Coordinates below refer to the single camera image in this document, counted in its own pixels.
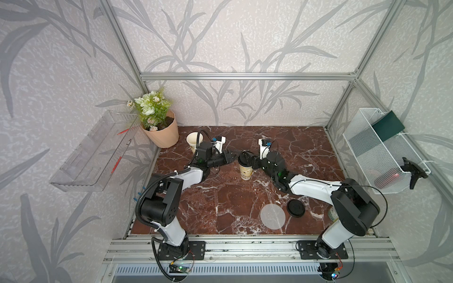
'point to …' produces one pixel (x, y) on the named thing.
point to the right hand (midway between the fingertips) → (250, 152)
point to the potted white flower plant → (157, 121)
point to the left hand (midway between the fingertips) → (238, 156)
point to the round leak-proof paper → (272, 216)
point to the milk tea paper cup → (246, 173)
